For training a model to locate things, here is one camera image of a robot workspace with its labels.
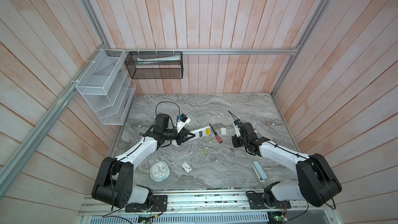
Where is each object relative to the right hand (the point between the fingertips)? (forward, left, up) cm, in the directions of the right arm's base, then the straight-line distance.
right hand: (235, 136), depth 92 cm
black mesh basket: (+42, +53, +22) cm, 71 cm away
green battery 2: (-9, +18, -4) cm, 20 cm away
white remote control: (-5, +21, +12) cm, 25 cm away
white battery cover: (+6, +6, -5) cm, 10 cm away
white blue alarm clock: (-22, +43, -1) cm, 48 cm away
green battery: (-1, +15, -4) cm, 16 cm away
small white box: (-18, +28, -3) cm, 34 cm away
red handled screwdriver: (+3, +11, -4) cm, 12 cm away
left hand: (-7, +25, +10) cm, 28 cm away
